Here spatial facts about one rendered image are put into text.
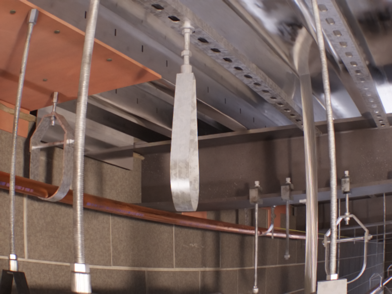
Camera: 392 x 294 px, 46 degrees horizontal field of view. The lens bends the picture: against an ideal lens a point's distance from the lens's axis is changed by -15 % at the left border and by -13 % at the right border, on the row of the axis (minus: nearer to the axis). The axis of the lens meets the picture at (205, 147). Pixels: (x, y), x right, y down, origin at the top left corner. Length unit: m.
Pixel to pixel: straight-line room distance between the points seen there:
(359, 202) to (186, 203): 2.69
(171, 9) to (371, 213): 2.72
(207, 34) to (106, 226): 0.90
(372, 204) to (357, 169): 1.84
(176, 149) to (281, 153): 0.89
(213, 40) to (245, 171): 0.80
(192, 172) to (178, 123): 0.11
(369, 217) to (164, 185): 1.88
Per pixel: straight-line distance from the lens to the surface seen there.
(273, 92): 1.17
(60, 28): 0.89
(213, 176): 1.68
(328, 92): 0.67
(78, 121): 0.41
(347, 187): 1.42
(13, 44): 0.96
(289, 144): 1.60
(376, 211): 3.36
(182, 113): 0.77
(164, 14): 0.81
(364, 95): 1.22
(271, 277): 3.00
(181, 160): 0.73
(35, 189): 1.11
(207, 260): 2.23
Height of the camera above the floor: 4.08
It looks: 13 degrees up
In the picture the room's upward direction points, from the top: straight up
